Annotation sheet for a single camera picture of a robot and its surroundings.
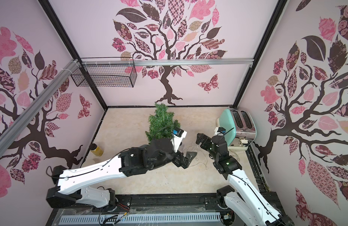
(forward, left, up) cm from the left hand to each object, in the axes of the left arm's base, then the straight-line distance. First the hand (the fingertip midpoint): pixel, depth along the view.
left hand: (187, 151), depth 61 cm
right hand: (+15, -10, -10) cm, 20 cm away
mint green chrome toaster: (+23, -36, -15) cm, 45 cm away
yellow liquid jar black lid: (+12, +55, -22) cm, 61 cm away
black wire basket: (+58, +54, +5) cm, 79 cm away
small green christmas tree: (+17, +13, -2) cm, 22 cm away
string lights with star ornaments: (+4, -14, -30) cm, 34 cm away
